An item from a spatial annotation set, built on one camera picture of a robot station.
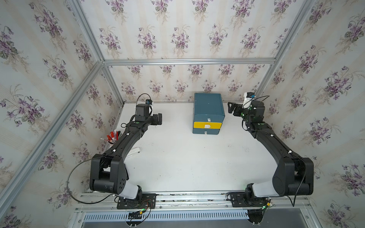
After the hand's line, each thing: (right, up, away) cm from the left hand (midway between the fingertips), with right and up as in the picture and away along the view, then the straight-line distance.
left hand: (155, 115), depth 88 cm
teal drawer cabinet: (+33, +1, -4) cm, 33 cm away
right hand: (+51, +7, -4) cm, 51 cm away
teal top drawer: (+34, -2, -2) cm, 34 cm away
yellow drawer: (+34, -6, +2) cm, 34 cm away
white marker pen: (-13, -23, 0) cm, 26 cm away
